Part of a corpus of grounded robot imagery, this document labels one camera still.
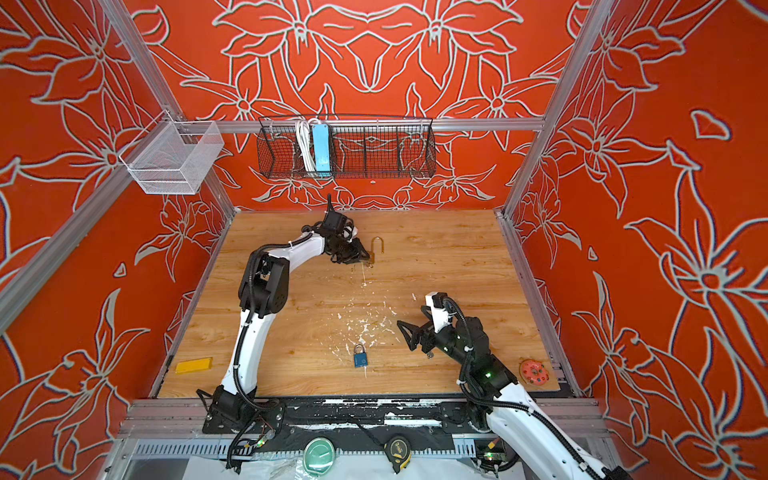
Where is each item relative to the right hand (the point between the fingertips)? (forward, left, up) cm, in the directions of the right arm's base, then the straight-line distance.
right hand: (407, 316), depth 77 cm
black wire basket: (+53, +18, +17) cm, 59 cm away
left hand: (+29, +12, -11) cm, 33 cm away
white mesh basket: (+46, +72, +20) cm, 88 cm away
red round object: (-11, -34, -11) cm, 37 cm away
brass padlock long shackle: (+30, +10, -12) cm, 34 cm away
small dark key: (-6, -7, -13) cm, 16 cm away
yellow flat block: (-8, +60, -11) cm, 61 cm away
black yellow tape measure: (-28, +4, -10) cm, 30 cm away
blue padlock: (-7, +13, -12) cm, 19 cm away
